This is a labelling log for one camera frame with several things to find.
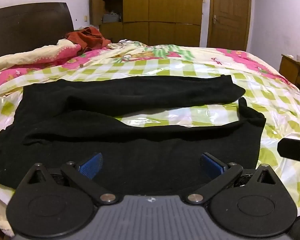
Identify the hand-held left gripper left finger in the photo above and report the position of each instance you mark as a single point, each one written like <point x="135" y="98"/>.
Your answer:
<point x="91" y="167"/>

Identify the white cloth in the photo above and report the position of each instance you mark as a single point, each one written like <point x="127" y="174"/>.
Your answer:
<point x="127" y="42"/>

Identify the dark brown headboard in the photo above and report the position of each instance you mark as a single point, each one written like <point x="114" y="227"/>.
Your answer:
<point x="27" y="27"/>

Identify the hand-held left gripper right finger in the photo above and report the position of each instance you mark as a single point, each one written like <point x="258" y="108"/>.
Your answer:
<point x="211" y="167"/>

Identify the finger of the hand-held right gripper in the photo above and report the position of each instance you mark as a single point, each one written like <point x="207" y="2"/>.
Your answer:
<point x="293" y="150"/>

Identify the grey bag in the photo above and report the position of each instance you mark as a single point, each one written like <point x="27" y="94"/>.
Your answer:
<point x="111" y="18"/>

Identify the black pants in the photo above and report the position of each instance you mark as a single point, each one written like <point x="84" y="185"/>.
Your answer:
<point x="130" y="142"/>

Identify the wooden desk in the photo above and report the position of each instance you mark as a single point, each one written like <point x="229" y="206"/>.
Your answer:
<point x="290" y="67"/>

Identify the rust red garment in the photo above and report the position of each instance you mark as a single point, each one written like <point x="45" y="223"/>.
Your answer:
<point x="88" y="38"/>

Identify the wooden door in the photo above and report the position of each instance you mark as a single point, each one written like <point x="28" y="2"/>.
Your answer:
<point x="230" y="15"/>

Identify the wooden wardrobe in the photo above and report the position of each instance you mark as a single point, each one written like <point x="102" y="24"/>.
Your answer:
<point x="162" y="7"/>

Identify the printed checkered blanket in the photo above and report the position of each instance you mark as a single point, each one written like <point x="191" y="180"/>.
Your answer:
<point x="272" y="97"/>

